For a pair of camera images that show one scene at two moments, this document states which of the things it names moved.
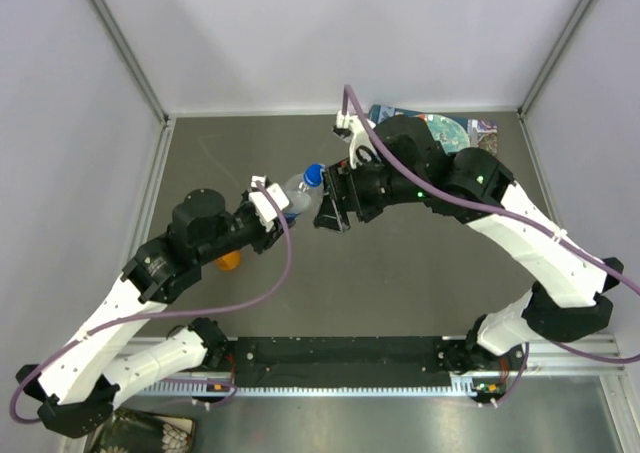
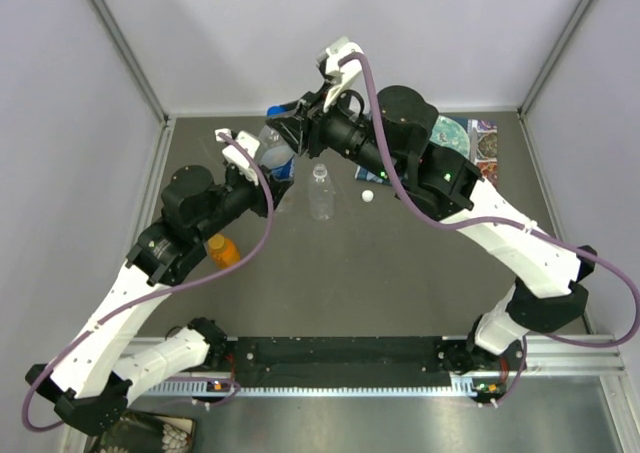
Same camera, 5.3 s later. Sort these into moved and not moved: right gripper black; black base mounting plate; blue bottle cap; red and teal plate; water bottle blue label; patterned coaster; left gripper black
Moved: right gripper black; water bottle blue label; left gripper black; blue bottle cap
Not moved: red and teal plate; patterned coaster; black base mounting plate
